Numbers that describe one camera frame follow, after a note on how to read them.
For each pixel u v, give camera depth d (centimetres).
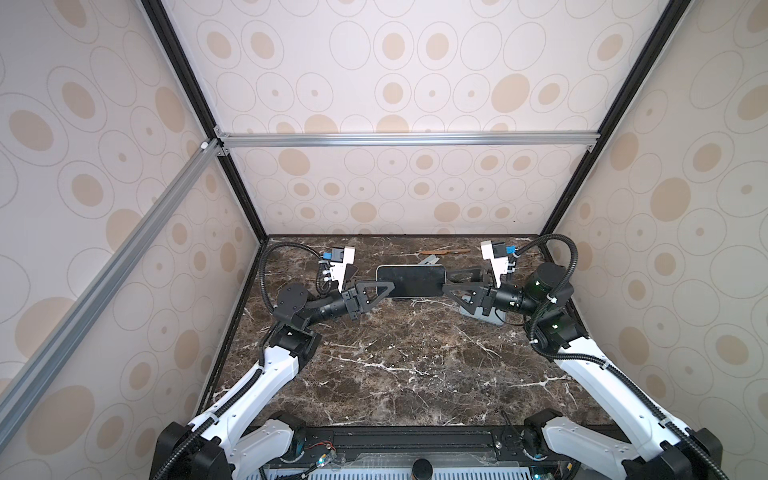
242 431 45
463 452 73
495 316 62
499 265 58
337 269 59
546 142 93
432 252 116
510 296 58
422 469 64
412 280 61
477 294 56
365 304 59
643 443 41
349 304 56
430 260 109
